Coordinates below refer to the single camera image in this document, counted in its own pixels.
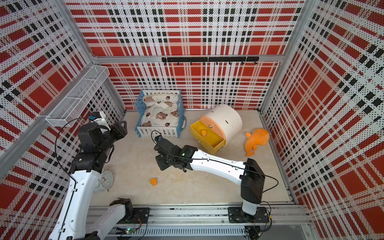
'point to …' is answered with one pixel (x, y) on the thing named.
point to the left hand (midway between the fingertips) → (126, 123)
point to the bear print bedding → (161, 110)
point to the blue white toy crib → (165, 132)
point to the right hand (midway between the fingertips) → (163, 158)
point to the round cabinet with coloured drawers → (223, 123)
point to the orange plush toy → (259, 137)
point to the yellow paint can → (204, 133)
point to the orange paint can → (153, 181)
